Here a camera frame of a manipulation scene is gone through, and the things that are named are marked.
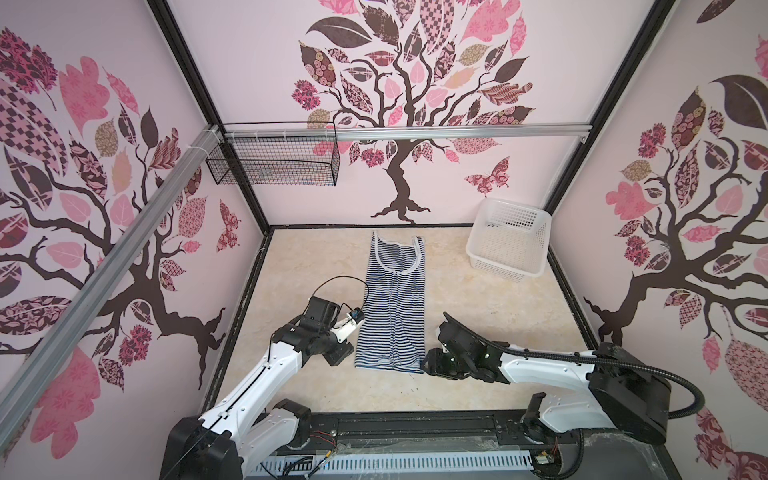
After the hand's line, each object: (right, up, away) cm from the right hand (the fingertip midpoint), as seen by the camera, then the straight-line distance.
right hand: (421, 365), depth 83 cm
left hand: (-23, +5, 0) cm, 23 cm away
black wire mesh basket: (-57, +70, +39) cm, 99 cm away
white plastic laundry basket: (+38, +37, +32) cm, 62 cm away
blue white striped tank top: (-8, +8, +9) cm, 15 cm away
